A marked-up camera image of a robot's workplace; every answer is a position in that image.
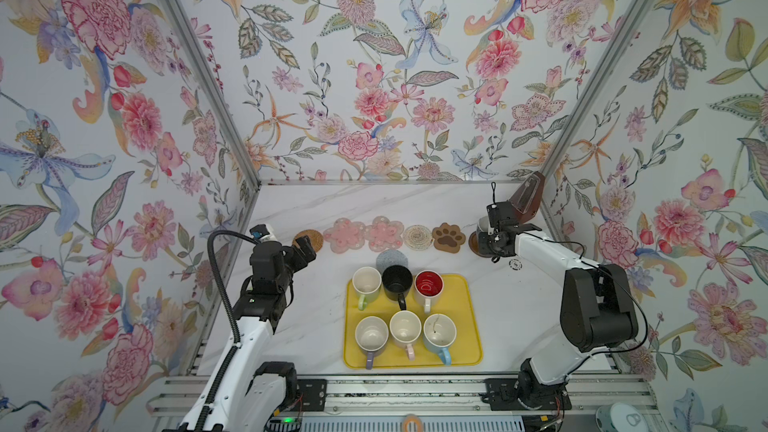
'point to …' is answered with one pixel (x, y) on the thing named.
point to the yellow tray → (391, 337)
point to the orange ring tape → (409, 419)
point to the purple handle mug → (371, 333)
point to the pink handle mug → (405, 328)
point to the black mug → (397, 280)
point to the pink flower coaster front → (344, 235)
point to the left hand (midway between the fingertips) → (301, 243)
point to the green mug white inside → (366, 282)
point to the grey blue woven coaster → (390, 257)
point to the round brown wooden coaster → (473, 244)
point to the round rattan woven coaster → (315, 239)
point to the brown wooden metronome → (526, 200)
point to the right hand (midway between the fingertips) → (489, 243)
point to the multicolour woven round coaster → (417, 237)
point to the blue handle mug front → (439, 331)
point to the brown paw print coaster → (448, 238)
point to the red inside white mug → (428, 287)
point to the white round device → (619, 417)
